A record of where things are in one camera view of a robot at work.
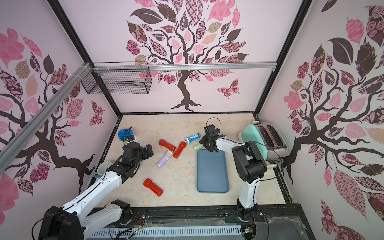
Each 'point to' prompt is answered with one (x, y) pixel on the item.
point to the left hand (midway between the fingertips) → (145, 150)
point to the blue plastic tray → (212, 172)
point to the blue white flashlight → (188, 139)
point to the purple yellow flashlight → (161, 162)
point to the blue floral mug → (102, 169)
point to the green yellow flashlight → (197, 147)
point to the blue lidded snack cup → (123, 134)
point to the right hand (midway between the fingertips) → (202, 141)
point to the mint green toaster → (267, 138)
